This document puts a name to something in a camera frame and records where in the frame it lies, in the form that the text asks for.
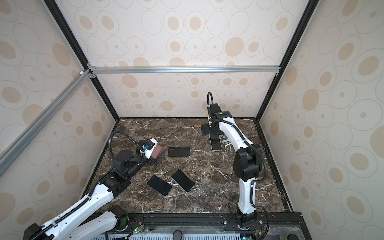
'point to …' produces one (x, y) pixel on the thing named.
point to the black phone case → (179, 151)
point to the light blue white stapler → (226, 142)
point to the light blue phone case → (209, 137)
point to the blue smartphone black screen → (215, 141)
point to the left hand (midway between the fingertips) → (161, 142)
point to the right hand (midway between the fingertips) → (210, 131)
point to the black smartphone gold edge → (183, 180)
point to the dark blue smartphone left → (159, 185)
